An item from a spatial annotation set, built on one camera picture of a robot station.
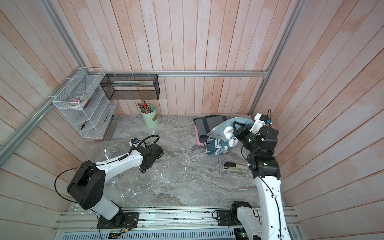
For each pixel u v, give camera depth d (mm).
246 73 936
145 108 979
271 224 386
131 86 1022
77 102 688
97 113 882
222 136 626
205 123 1012
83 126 880
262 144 465
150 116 1054
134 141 762
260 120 579
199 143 995
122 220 706
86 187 442
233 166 880
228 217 730
